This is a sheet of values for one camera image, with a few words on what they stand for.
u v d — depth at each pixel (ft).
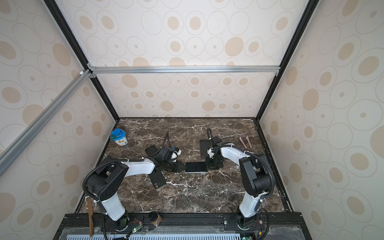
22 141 1.79
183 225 2.39
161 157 2.45
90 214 2.50
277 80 3.17
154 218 2.17
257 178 1.58
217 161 2.67
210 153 2.87
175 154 2.55
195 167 2.93
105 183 1.55
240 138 3.47
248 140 3.47
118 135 3.19
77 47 2.67
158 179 2.85
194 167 2.94
